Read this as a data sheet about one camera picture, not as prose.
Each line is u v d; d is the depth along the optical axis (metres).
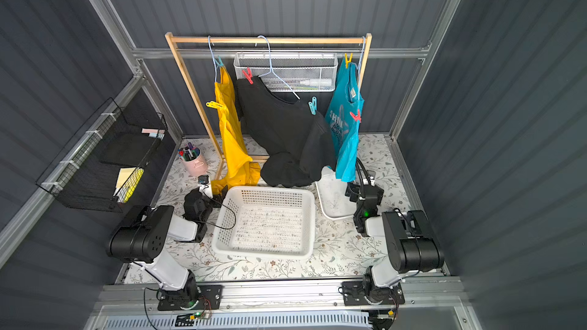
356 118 0.67
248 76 0.79
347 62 0.83
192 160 0.97
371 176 0.79
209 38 0.65
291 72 0.71
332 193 0.98
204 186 0.81
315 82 0.91
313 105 0.67
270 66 0.69
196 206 0.73
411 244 0.46
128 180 0.63
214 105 0.66
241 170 0.75
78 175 0.65
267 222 0.90
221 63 0.84
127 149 0.79
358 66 0.69
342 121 0.91
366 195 0.70
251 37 0.65
